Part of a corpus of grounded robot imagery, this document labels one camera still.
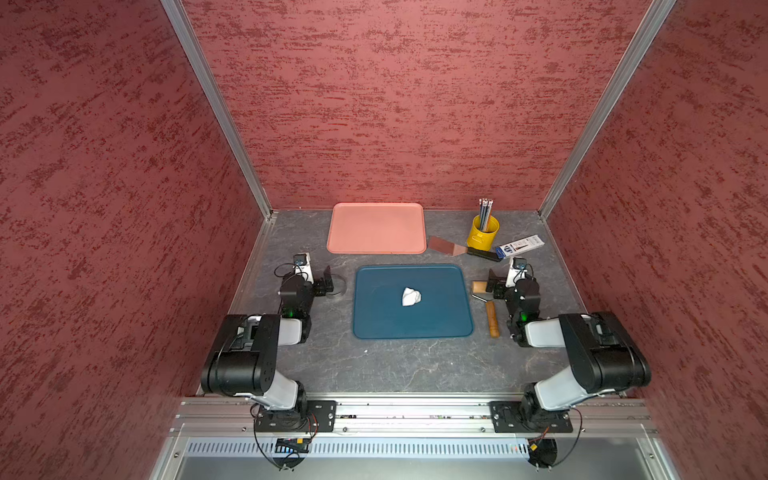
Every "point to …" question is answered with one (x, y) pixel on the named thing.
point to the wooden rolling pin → (479, 287)
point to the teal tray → (444, 309)
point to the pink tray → (376, 228)
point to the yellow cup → (482, 240)
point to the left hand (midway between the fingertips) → (315, 272)
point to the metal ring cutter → (339, 286)
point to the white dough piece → (410, 296)
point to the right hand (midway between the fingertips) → (504, 273)
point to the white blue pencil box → (519, 246)
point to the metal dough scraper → (447, 247)
